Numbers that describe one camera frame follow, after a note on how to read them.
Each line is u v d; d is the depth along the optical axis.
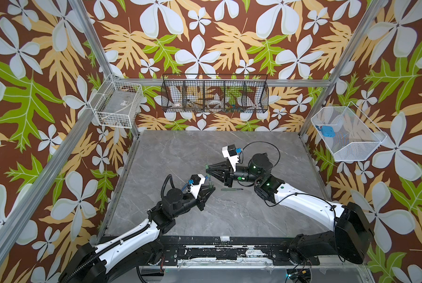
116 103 0.86
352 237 0.41
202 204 0.66
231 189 0.94
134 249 0.51
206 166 0.64
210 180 0.68
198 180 0.63
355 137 0.78
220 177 0.64
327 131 0.86
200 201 0.65
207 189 0.70
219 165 0.64
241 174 0.61
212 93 0.97
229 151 0.58
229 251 0.77
